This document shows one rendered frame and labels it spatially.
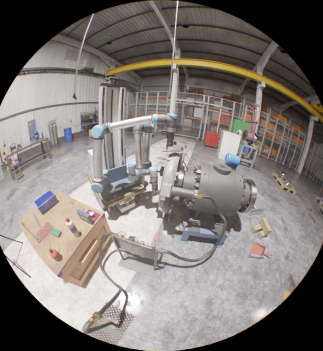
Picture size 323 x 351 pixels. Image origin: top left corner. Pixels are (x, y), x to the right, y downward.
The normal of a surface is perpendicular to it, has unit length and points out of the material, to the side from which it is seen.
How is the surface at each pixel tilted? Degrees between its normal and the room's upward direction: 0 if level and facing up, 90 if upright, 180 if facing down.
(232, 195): 61
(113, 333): 0
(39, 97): 90
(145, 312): 0
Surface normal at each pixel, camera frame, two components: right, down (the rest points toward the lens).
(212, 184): -0.11, -0.28
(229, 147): -0.34, 0.43
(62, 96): 0.94, 0.23
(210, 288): 0.07, -0.87
